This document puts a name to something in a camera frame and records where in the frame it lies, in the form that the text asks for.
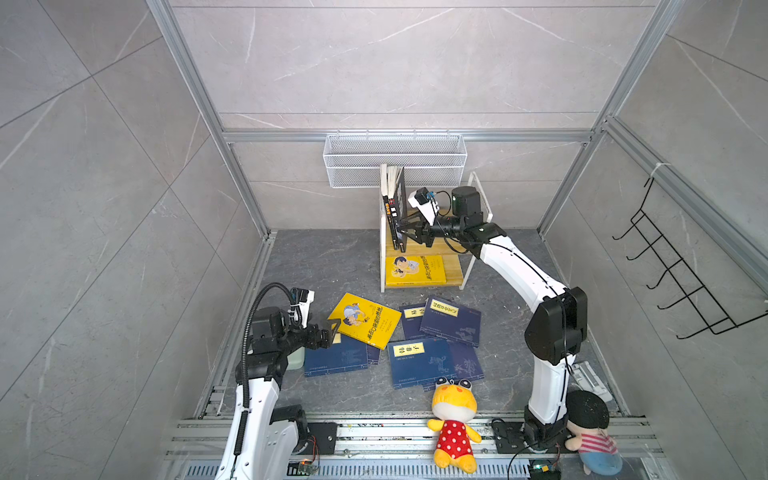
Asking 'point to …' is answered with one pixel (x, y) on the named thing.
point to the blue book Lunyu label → (345, 354)
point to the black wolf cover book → (401, 209)
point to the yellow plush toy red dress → (455, 402)
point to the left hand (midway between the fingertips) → (321, 312)
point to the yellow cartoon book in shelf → (415, 270)
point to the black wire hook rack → (635, 220)
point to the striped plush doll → (588, 418)
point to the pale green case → (296, 359)
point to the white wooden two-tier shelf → (458, 263)
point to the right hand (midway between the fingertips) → (401, 222)
